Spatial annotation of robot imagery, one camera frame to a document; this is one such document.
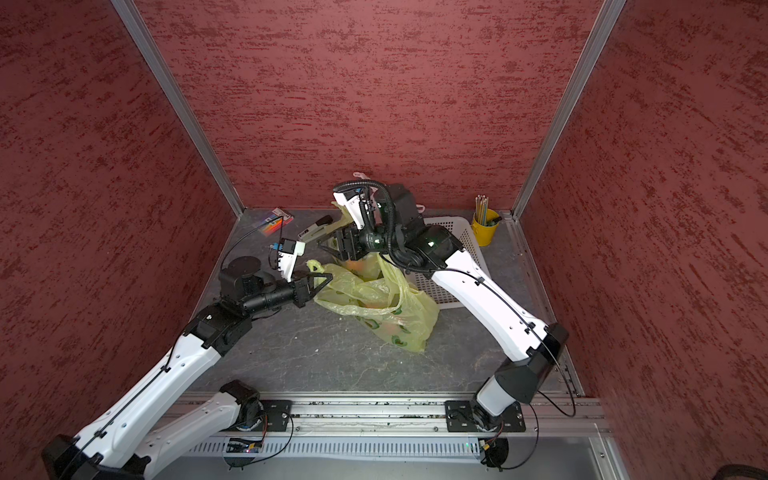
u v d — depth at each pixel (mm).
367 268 955
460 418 739
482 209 1027
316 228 1099
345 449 775
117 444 388
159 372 447
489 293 437
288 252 615
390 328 790
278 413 742
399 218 474
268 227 1136
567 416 427
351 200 547
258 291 566
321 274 655
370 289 784
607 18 714
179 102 874
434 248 461
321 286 668
